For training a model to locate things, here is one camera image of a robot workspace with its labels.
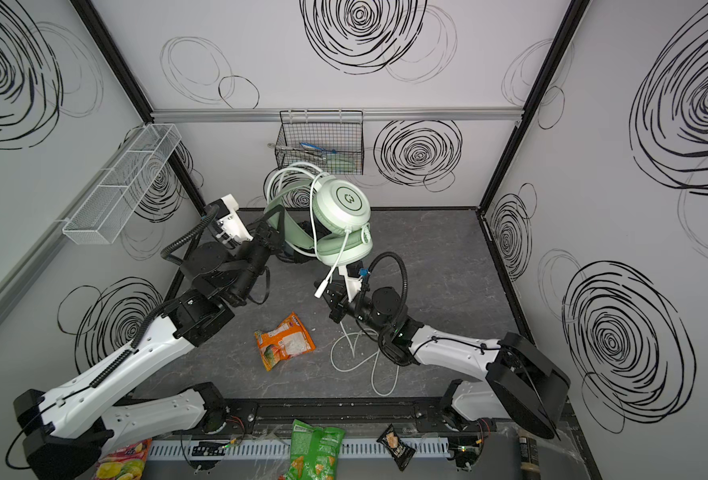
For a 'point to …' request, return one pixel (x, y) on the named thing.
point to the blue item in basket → (311, 147)
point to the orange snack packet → (284, 341)
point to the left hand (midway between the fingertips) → (284, 208)
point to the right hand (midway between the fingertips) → (313, 285)
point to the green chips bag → (314, 451)
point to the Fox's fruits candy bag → (126, 463)
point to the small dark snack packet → (401, 452)
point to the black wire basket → (331, 139)
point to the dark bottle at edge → (529, 456)
